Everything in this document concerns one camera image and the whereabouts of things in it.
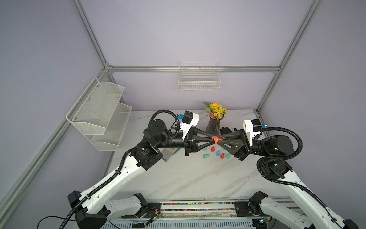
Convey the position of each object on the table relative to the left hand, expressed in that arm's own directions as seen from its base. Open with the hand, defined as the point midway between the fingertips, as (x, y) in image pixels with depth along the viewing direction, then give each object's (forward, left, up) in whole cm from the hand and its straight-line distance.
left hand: (212, 143), depth 50 cm
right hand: (+1, -1, -1) cm, 2 cm away
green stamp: (+16, -3, -42) cm, 46 cm away
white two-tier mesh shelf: (+27, +59, -14) cm, 66 cm away
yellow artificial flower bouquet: (+34, -8, -18) cm, 39 cm away
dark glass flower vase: (+33, -8, -32) cm, 46 cm away
